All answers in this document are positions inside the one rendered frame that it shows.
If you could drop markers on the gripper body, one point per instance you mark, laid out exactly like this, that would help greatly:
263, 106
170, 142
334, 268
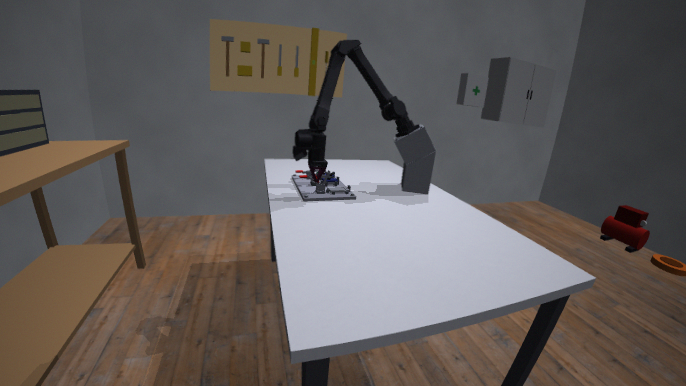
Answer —
322, 162

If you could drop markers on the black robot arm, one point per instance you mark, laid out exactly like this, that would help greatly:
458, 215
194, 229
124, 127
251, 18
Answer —
306, 138

